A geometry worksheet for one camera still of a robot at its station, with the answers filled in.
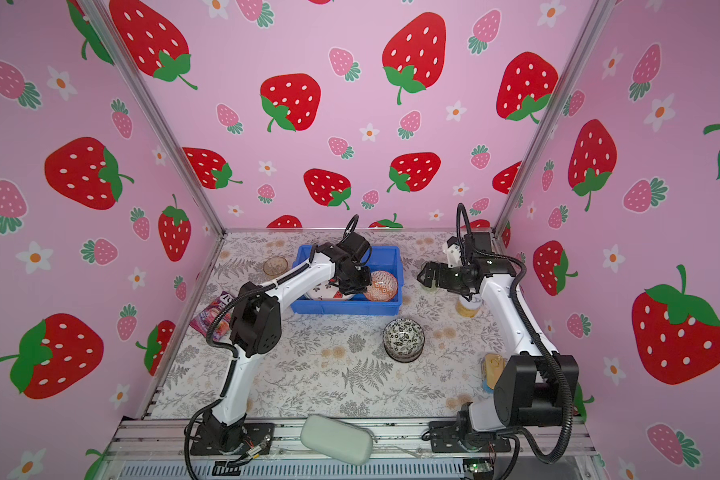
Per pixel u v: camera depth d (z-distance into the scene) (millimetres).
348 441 721
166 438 751
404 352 824
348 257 736
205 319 933
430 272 747
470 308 929
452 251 770
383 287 982
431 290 1018
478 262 588
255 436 745
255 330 568
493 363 818
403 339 858
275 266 1141
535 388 418
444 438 732
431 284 747
